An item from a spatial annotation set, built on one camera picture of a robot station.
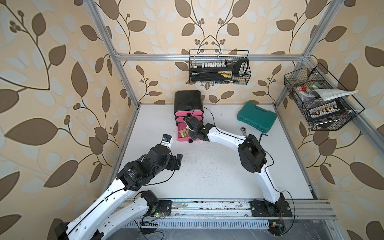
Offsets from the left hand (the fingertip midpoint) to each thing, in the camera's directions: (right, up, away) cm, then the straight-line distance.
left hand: (174, 153), depth 70 cm
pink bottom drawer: (0, +12, +34) cm, 36 cm away
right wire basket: (+69, +37, +13) cm, 80 cm away
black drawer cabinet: (+4, +30, +35) cm, 46 cm away
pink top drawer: (+8, +20, +25) cm, 33 cm away
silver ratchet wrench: (+44, +9, +35) cm, 57 cm away
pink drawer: (-1, +16, +28) cm, 32 cm away
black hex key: (+58, +5, +32) cm, 67 cm away
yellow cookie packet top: (+2, +8, +29) cm, 30 cm away
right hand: (+10, +10, +28) cm, 31 cm away
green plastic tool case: (+57, +17, +39) cm, 71 cm away
